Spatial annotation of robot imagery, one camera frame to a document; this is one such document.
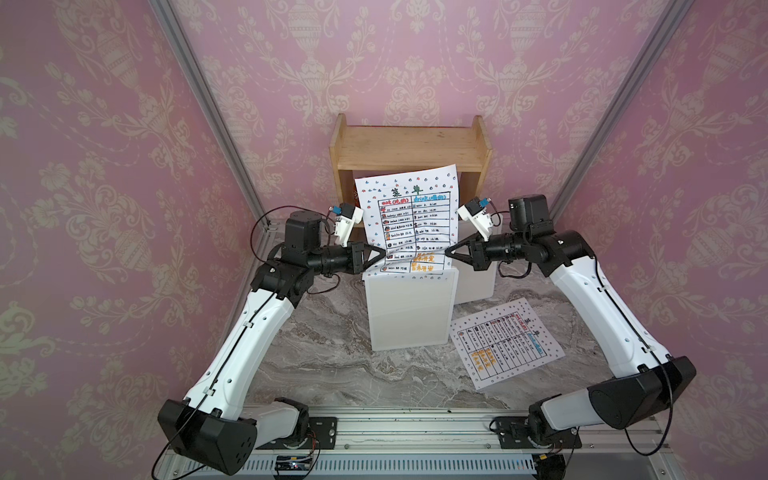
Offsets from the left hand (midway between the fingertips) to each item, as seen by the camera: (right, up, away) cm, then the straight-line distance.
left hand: (384, 255), depth 66 cm
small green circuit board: (-22, -50, +5) cm, 55 cm away
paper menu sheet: (+36, -27, +23) cm, 50 cm away
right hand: (+16, +1, +3) cm, 16 cm away
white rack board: (+29, -10, +32) cm, 44 cm away
